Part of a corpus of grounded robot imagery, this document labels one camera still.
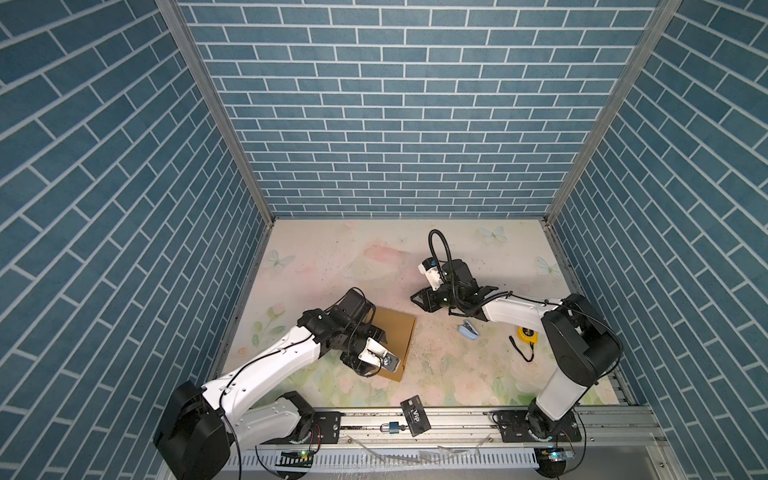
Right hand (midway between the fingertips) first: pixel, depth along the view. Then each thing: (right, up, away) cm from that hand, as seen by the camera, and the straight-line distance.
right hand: (413, 293), depth 90 cm
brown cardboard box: (-5, -11, +1) cm, 12 cm away
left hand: (-10, -12, -12) cm, 19 cm away
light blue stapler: (+17, -11, -2) cm, 20 cm away
